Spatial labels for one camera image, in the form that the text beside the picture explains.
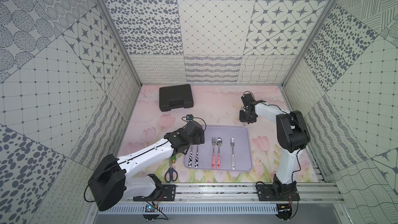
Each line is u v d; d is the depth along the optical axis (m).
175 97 1.08
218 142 0.90
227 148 0.88
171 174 0.80
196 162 0.83
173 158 0.84
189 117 0.74
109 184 0.40
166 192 0.73
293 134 0.53
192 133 0.62
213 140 0.90
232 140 0.90
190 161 0.84
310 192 0.76
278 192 0.66
